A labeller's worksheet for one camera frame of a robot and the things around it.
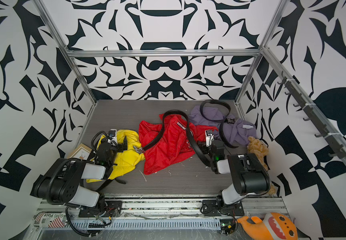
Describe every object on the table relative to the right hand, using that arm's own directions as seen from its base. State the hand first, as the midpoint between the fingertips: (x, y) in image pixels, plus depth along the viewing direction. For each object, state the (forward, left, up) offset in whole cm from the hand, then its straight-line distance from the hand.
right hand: (206, 137), depth 95 cm
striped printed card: (-42, +77, 0) cm, 88 cm away
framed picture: (-7, +77, -3) cm, 77 cm away
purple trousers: (+4, -20, 0) cm, 21 cm away
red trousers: (-6, +19, +3) cm, 20 cm away
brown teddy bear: (-10, -29, +2) cm, 31 cm away
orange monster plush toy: (-46, -21, +3) cm, 50 cm away
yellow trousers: (-14, +46, +3) cm, 49 cm away
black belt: (-11, +40, +5) cm, 42 cm away
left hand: (-1, +56, +5) cm, 56 cm away
